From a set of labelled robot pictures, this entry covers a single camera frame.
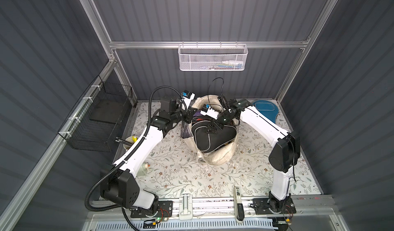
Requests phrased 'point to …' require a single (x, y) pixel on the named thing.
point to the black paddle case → (205, 142)
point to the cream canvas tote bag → (218, 157)
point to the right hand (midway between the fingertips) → (210, 124)
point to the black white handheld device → (239, 207)
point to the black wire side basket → (99, 120)
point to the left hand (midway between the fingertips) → (198, 110)
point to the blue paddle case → (268, 109)
